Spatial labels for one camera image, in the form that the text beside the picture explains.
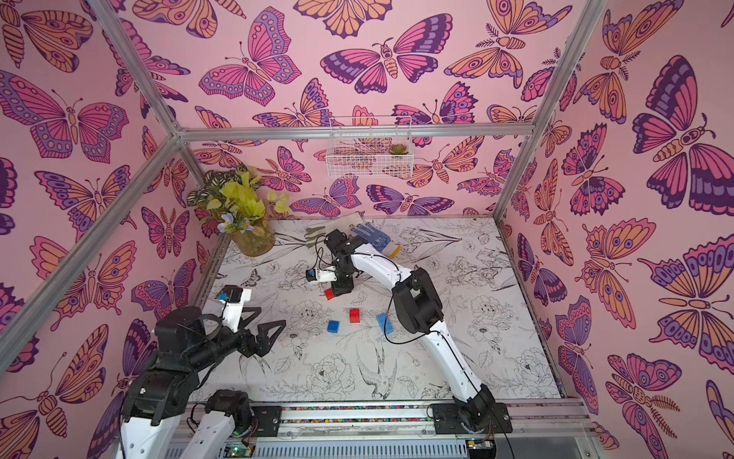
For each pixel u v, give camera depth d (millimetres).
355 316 898
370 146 952
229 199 920
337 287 876
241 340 574
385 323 933
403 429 730
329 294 963
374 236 1160
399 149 922
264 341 583
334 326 897
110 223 689
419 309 617
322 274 874
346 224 1195
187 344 493
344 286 877
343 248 756
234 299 564
